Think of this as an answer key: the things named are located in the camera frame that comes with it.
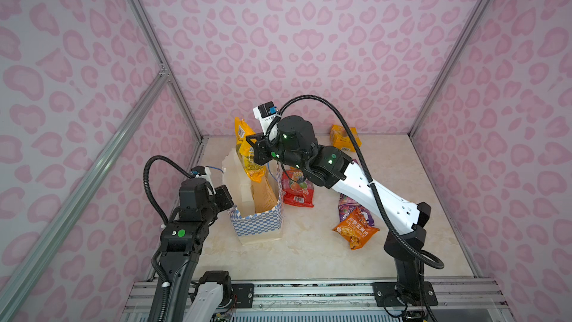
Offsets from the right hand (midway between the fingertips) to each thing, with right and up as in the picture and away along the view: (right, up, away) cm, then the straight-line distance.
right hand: (246, 137), depth 60 cm
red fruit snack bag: (+14, -20, +33) cm, 41 cm away
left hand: (-8, -15, +12) cm, 20 cm away
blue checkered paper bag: (-2, -28, +13) cm, 31 cm away
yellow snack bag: (+36, +2, +48) cm, 60 cm away
